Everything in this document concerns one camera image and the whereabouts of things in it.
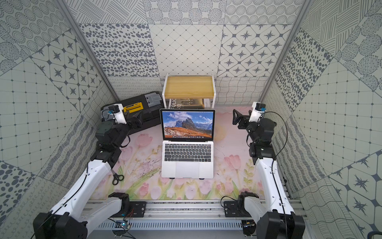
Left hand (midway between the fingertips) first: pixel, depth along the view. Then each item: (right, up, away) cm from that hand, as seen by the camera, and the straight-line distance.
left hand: (131, 108), depth 72 cm
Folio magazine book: (+26, +5, +24) cm, 35 cm away
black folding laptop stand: (+19, -40, +12) cm, 45 cm away
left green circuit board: (-4, -56, -1) cm, 56 cm away
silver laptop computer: (+27, -16, +14) cm, 34 cm away
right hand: (+55, -2, +2) cm, 55 cm away
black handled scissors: (-14, -39, +12) cm, 43 cm away
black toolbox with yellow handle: (+2, +3, +25) cm, 26 cm away
